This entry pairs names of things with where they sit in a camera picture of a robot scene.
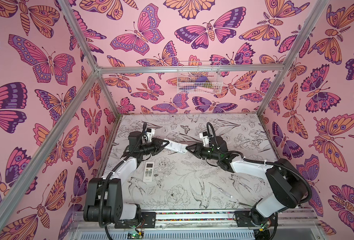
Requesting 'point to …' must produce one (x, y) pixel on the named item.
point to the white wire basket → (199, 77)
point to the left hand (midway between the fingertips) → (169, 142)
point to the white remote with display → (176, 146)
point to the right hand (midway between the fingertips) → (186, 147)
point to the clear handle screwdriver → (224, 191)
